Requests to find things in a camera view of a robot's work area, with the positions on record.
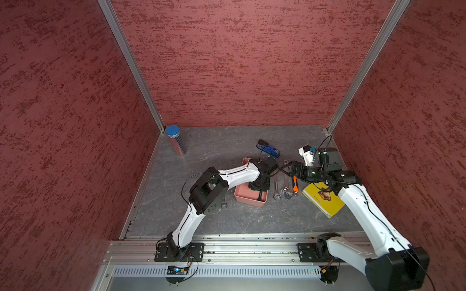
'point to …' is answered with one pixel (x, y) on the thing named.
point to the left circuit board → (173, 270)
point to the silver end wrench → (224, 204)
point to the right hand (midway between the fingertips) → (286, 174)
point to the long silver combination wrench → (276, 182)
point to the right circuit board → (329, 273)
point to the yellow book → (323, 198)
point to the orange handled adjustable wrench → (295, 188)
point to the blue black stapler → (266, 147)
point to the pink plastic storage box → (245, 196)
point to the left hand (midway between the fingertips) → (260, 191)
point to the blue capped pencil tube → (173, 131)
